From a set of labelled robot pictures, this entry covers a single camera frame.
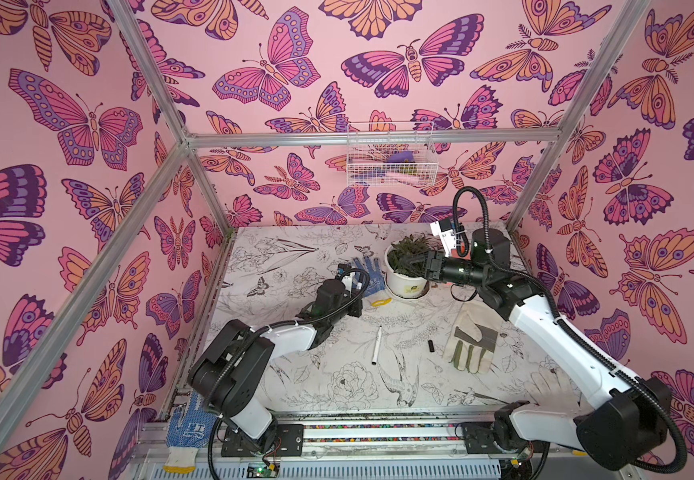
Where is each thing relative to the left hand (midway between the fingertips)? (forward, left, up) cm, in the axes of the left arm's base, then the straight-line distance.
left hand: (365, 288), depth 89 cm
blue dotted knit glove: (+10, -4, -10) cm, 15 cm away
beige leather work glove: (-11, -33, -11) cm, 36 cm away
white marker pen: (-17, -2, -11) cm, 21 cm away
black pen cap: (-13, -20, -12) cm, 27 cm away
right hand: (-5, -9, +21) cm, 23 cm away
